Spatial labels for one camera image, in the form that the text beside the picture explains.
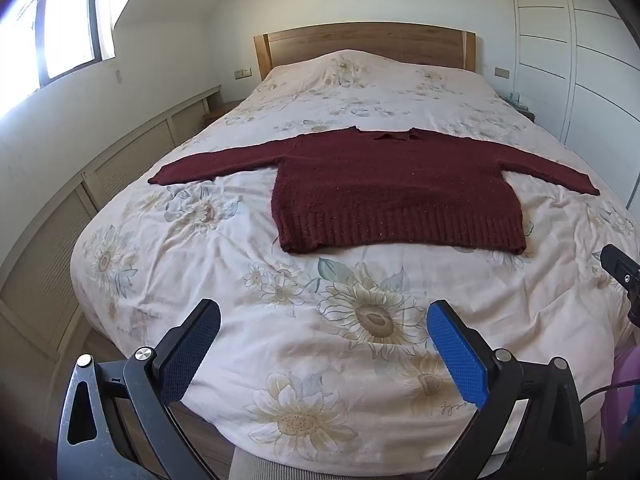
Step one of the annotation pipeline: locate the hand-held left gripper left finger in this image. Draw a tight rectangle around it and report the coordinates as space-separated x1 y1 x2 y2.
56 299 221 480

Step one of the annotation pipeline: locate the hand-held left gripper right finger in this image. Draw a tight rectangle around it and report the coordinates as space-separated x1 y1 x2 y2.
426 299 587 480

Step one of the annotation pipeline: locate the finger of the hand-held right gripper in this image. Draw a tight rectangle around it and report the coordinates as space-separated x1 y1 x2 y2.
600 244 640 293

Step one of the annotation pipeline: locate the dark red knitted sweater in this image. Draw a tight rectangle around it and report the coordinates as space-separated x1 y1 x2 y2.
148 128 600 255

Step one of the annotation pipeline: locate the purple plastic object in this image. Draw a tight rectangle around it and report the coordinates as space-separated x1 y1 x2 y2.
599 347 640 463

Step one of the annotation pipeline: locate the floral white bed blanket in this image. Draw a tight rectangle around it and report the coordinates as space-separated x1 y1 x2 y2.
70 49 640 466

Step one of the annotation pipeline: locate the beige slatted radiator cover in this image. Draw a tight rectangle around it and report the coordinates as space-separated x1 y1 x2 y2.
0 85 223 376

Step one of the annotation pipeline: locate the white built-in wardrobe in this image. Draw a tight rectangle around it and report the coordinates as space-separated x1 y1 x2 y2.
510 0 640 201

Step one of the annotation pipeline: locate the wooden nightstand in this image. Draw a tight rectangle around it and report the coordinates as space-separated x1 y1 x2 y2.
204 101 242 123

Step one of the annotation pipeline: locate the wooden bed headboard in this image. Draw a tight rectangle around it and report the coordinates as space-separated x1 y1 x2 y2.
253 22 477 81

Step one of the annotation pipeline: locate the black cable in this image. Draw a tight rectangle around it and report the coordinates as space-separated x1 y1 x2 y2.
580 379 640 402

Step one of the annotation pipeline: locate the window with dark frame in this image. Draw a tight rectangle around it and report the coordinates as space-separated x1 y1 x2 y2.
0 0 117 116

